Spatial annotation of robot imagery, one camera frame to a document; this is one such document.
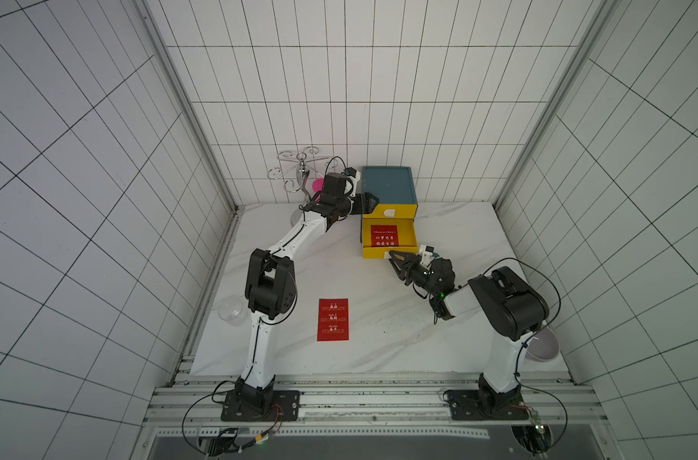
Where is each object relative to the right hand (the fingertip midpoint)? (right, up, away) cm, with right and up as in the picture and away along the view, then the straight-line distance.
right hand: (391, 250), depth 91 cm
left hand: (-7, +15, +3) cm, 17 cm away
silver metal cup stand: (-30, +26, +1) cm, 40 cm away
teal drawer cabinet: (+1, +22, +6) cm, 23 cm away
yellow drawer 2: (+7, +6, +9) cm, 13 cm away
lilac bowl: (+43, -27, -10) cm, 52 cm away
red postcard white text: (-19, -22, -3) cm, 29 cm away
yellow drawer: (+1, +13, +1) cm, 13 cm away
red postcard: (-2, +4, +9) cm, 10 cm away
